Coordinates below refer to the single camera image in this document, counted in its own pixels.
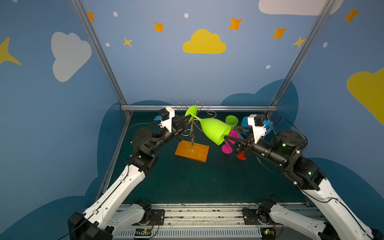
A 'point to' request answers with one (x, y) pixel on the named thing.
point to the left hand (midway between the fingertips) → (187, 113)
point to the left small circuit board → (143, 233)
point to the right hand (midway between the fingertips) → (233, 130)
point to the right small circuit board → (268, 233)
